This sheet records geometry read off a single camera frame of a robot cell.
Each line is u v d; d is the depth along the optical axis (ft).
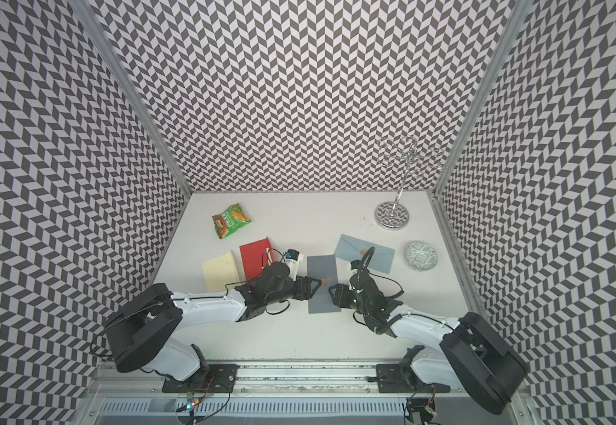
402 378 2.13
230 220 3.45
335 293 2.58
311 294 2.52
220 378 2.37
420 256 3.15
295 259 2.57
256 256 3.24
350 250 3.35
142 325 1.55
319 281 2.70
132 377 2.42
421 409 2.25
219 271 3.10
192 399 2.19
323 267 3.15
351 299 2.44
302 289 2.42
